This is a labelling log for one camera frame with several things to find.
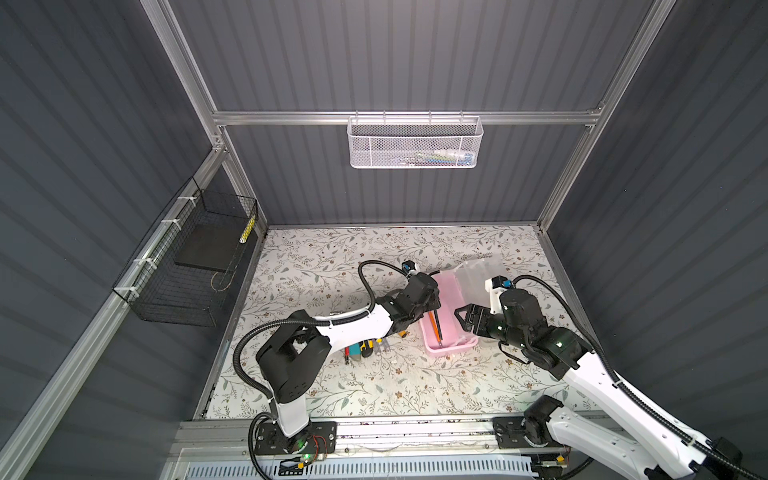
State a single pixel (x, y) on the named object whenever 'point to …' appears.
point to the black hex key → (439, 327)
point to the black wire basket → (185, 272)
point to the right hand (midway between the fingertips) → (467, 315)
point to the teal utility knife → (355, 349)
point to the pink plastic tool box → (461, 284)
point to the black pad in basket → (210, 246)
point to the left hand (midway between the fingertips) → (438, 291)
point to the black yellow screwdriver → (366, 347)
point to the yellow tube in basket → (247, 230)
